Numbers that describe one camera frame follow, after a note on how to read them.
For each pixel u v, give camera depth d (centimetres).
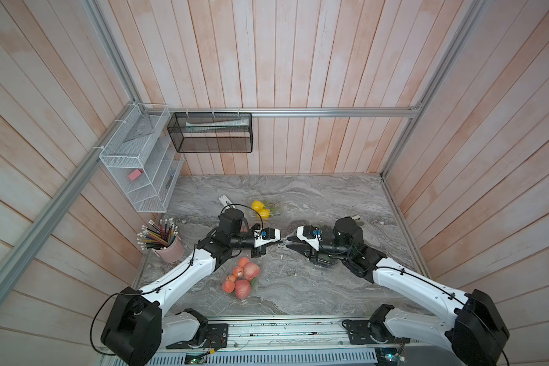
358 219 102
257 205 101
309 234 59
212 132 105
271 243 64
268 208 104
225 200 107
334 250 64
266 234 61
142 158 69
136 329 40
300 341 73
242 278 84
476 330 39
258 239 64
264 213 101
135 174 82
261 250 67
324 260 81
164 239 86
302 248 65
